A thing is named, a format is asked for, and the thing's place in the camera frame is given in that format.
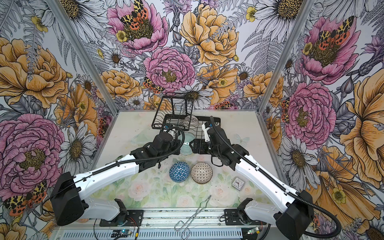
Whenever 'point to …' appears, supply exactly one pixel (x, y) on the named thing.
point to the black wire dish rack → (176, 111)
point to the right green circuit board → (255, 230)
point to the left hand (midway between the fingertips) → (179, 145)
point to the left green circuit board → (120, 233)
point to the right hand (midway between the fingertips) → (196, 148)
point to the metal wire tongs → (182, 226)
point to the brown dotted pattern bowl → (201, 173)
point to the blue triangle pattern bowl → (179, 171)
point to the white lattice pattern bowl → (191, 121)
